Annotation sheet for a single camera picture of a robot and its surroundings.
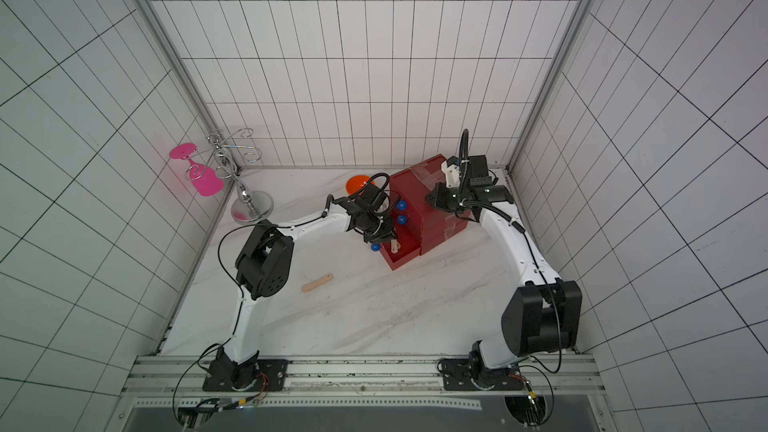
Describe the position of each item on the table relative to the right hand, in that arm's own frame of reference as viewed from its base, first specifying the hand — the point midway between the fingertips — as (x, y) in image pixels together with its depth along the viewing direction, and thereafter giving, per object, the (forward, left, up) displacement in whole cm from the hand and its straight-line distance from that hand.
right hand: (430, 198), depth 85 cm
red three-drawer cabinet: (+9, 0, +1) cm, 9 cm away
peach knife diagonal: (-19, +33, -20) cm, 43 cm away
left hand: (-7, +11, -15) cm, 19 cm away
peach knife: (-8, +10, -15) cm, 20 cm away
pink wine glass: (+4, +70, -1) cm, 70 cm away
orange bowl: (+18, +26, -16) cm, 36 cm away
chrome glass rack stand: (+7, +64, -17) cm, 67 cm away
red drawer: (-4, +2, -9) cm, 10 cm away
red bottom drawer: (-5, +6, -14) cm, 16 cm away
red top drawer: (-1, +6, +2) cm, 7 cm away
